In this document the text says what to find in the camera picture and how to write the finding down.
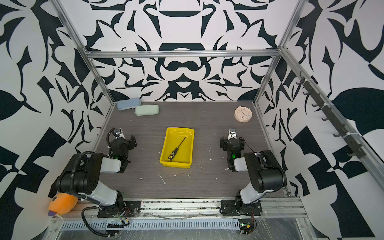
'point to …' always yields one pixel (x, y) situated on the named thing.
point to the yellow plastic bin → (173, 139)
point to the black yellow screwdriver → (174, 152)
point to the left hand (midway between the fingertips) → (122, 135)
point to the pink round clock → (242, 114)
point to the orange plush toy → (60, 203)
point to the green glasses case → (142, 110)
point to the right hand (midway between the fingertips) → (232, 135)
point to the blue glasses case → (129, 103)
